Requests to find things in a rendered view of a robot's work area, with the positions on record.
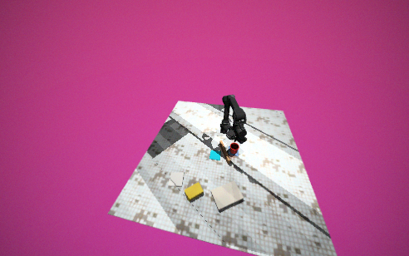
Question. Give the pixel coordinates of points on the yellow box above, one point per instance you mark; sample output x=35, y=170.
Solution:
x=193, y=191

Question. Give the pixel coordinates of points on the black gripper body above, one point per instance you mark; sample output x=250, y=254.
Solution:
x=241, y=140

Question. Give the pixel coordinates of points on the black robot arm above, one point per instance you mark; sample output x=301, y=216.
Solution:
x=238, y=116

